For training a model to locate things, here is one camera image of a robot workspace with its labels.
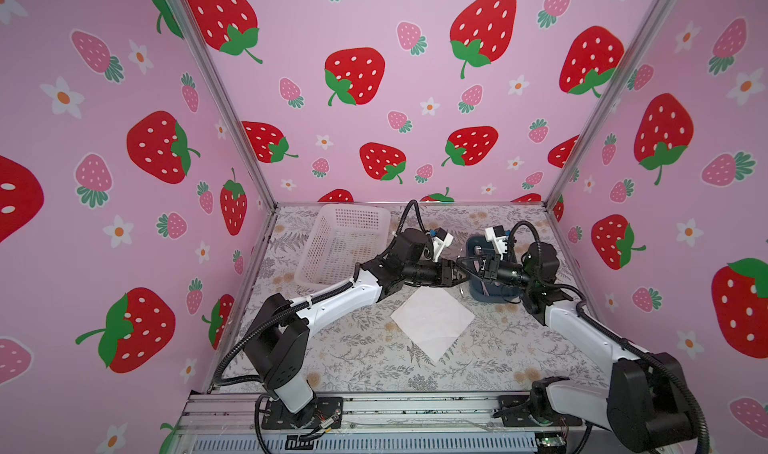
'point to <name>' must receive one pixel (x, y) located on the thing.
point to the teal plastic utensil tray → (478, 247)
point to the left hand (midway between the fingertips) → (469, 278)
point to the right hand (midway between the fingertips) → (457, 265)
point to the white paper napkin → (433, 318)
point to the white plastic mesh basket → (341, 238)
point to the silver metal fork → (477, 267)
